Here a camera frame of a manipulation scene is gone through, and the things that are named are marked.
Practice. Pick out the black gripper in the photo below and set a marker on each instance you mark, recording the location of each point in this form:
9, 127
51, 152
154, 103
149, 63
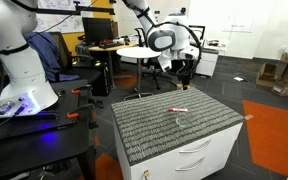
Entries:
186, 70

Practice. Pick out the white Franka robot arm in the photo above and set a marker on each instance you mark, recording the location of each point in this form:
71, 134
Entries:
17, 66

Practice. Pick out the red whiteboard marker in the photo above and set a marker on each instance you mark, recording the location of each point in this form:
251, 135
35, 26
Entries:
179, 109

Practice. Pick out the small cardboard box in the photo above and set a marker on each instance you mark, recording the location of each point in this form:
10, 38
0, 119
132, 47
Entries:
179, 86

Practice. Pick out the black box cabinet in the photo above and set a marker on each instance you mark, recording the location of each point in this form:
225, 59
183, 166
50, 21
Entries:
175, 74

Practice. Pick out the white low cabinet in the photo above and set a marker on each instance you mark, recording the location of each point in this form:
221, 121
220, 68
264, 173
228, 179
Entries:
209, 63

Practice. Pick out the white paper sheet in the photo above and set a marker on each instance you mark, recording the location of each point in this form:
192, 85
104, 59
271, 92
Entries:
238, 79

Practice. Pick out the grey striped carpet mat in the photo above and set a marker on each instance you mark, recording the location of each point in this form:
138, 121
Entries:
157, 136

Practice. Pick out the white drawer cabinet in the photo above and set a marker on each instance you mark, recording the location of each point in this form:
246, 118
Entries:
217, 146

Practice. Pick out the beige tape piece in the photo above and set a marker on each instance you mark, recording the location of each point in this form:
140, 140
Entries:
249, 117

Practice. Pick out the open cardboard box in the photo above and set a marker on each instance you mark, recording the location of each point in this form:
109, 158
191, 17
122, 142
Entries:
266, 75

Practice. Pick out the round wooden desk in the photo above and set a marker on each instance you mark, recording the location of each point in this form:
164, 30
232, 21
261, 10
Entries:
112, 47

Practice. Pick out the black computer tower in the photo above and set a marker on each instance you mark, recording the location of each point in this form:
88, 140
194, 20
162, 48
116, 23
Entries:
101, 78

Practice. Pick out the black keyboard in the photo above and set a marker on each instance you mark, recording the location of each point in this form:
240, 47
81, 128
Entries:
110, 44

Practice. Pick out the cabinet key lock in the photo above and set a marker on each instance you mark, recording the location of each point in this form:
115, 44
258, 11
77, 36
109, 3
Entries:
146, 174

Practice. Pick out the tall cardboard box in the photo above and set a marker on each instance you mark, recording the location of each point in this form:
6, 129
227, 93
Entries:
285, 81

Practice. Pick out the black computer monitor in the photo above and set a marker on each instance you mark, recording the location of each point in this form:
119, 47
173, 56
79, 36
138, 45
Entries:
97, 30

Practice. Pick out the black clamp with orange tip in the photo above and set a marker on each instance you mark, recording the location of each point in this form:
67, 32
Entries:
80, 90
80, 108

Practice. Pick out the black office chair with armrests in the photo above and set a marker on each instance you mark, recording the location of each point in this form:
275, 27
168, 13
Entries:
77, 71

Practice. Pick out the black overhead mounting bar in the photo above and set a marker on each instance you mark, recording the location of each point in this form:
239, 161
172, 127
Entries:
77, 11

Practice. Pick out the whiteboard with drawings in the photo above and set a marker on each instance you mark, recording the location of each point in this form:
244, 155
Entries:
67, 23

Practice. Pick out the blue jacket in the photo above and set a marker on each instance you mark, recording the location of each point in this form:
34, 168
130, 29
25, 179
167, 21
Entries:
44, 53

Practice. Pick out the black work table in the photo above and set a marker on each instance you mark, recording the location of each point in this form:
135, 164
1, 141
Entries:
34, 143

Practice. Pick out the round white pedestal table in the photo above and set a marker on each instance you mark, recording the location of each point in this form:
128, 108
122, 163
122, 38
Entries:
138, 52

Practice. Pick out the black frame 3D printer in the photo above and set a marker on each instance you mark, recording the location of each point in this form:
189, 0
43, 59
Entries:
200, 27

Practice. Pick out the black camera tripod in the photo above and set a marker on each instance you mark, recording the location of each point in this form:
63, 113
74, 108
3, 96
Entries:
183, 11

